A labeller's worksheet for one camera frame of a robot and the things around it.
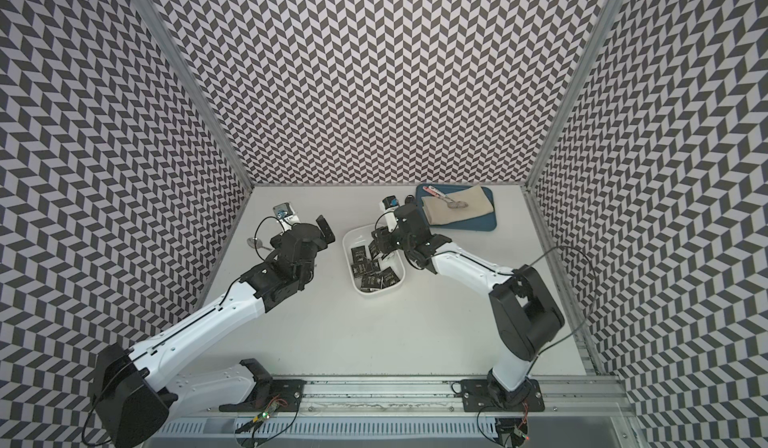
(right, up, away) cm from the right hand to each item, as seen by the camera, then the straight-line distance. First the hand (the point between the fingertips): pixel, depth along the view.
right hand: (381, 235), depth 87 cm
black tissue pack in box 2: (-3, -14, +1) cm, 14 cm away
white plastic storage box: (-8, -1, +9) cm, 12 cm away
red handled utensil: (+25, +10, +24) cm, 37 cm away
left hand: (-18, +3, -10) cm, 21 cm away
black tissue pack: (-8, -8, +8) cm, 14 cm away
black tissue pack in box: (-3, -11, +6) cm, 13 cm away
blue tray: (+34, +3, +16) cm, 38 cm away
